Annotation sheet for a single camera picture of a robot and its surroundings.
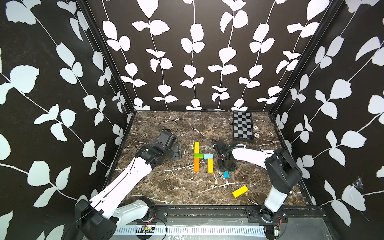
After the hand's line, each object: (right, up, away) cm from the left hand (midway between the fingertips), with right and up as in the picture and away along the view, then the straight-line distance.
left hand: (176, 149), depth 77 cm
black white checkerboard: (+44, +9, +29) cm, 54 cm away
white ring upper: (+55, +11, +33) cm, 66 cm away
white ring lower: (+55, +5, +30) cm, 62 cm away
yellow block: (+11, -2, +21) cm, 23 cm away
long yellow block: (+19, -12, +13) cm, 26 cm away
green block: (+12, -7, +18) cm, 23 cm away
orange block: (+11, -12, +13) cm, 20 cm away
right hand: (+26, -14, +12) cm, 32 cm away
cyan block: (+28, -16, +9) cm, 34 cm away
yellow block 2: (+35, -24, +4) cm, 43 cm away
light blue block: (+18, -8, +19) cm, 27 cm away
